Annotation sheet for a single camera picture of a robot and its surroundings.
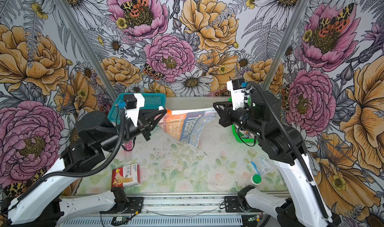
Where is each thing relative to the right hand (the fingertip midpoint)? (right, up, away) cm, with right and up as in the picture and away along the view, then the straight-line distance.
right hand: (215, 110), depth 55 cm
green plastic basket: (+21, -16, +41) cm, 49 cm away
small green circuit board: (-43, -51, +16) cm, 69 cm away
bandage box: (-44, -34, +25) cm, 61 cm away
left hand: (-18, -2, -3) cm, 18 cm away
